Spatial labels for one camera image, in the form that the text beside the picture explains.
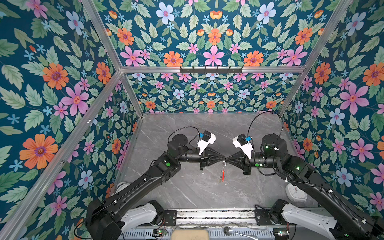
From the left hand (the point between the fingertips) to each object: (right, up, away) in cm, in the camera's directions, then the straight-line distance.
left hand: (225, 158), depth 56 cm
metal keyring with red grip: (0, -7, +5) cm, 9 cm away
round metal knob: (+3, -36, +12) cm, 38 cm away
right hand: (+1, -1, +4) cm, 4 cm away
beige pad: (-14, -36, +9) cm, 40 cm away
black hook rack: (-3, +47, +37) cm, 60 cm away
